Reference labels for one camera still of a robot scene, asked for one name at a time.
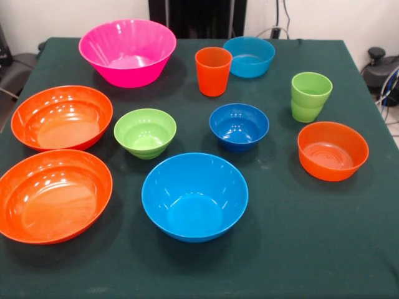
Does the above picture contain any small dark blue bowl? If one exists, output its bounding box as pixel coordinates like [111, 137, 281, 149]
[208, 103, 270, 153]

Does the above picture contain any small green plastic bowl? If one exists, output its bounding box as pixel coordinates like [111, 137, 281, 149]
[113, 108, 178, 160]

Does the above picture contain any large blue plastic bowl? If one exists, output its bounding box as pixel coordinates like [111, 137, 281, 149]
[141, 152, 249, 244]

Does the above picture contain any orange plastic cup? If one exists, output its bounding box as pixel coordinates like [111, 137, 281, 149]
[195, 47, 233, 97]

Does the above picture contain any small light blue bowl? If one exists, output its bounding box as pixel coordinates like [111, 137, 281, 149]
[223, 36, 276, 78]

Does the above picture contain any large pink plastic bowl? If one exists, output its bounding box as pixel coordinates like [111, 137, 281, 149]
[78, 18, 178, 89]

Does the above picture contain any dark green tablecloth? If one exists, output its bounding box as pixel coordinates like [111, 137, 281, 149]
[0, 37, 399, 299]

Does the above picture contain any green plastic cup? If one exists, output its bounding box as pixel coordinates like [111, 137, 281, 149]
[291, 98, 324, 123]
[291, 72, 334, 109]

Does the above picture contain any small orange plastic bowl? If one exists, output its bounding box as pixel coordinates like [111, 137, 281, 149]
[297, 121, 370, 182]

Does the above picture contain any large orange plastic bowl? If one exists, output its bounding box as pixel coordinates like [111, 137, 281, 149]
[0, 149, 113, 245]
[11, 85, 114, 153]

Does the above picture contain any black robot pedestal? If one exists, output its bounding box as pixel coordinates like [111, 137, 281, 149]
[148, 0, 247, 40]

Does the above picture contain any bundle of cables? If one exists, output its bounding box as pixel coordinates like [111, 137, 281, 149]
[373, 68, 399, 125]

